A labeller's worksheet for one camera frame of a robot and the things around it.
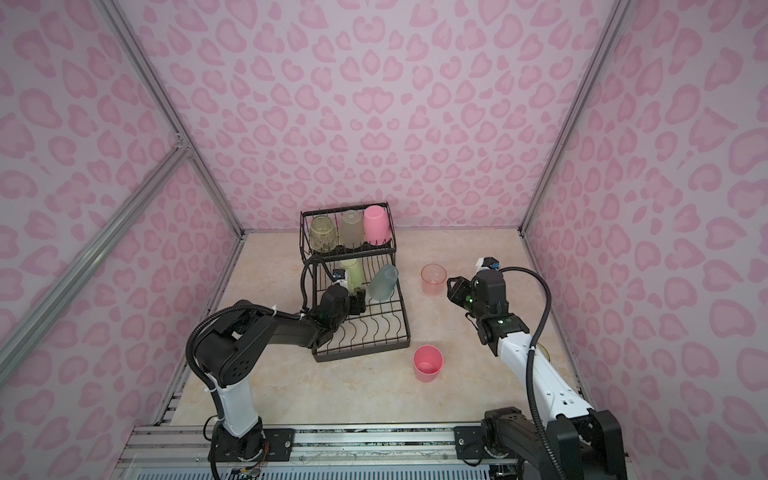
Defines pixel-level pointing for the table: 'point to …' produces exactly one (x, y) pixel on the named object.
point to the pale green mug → (354, 273)
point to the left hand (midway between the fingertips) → (358, 286)
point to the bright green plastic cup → (322, 234)
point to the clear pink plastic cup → (433, 279)
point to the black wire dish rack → (352, 247)
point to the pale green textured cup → (351, 227)
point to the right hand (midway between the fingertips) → (452, 280)
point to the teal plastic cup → (382, 282)
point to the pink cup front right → (428, 360)
